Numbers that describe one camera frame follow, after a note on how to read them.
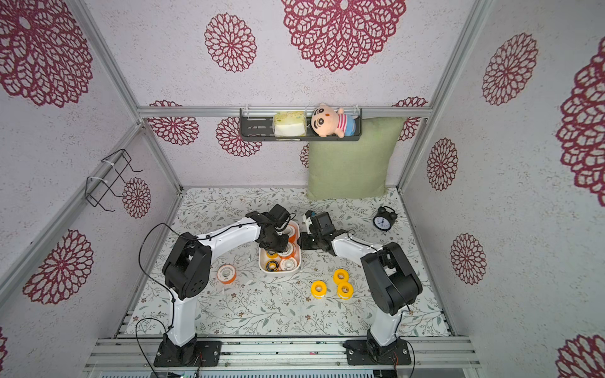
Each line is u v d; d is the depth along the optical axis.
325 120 0.85
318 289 0.86
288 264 0.92
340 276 0.90
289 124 0.90
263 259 0.93
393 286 0.48
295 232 0.97
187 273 0.52
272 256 0.95
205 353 0.73
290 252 0.90
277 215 0.76
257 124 0.91
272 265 0.92
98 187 0.73
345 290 0.86
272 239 0.79
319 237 0.73
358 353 0.72
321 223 0.74
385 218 1.00
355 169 1.02
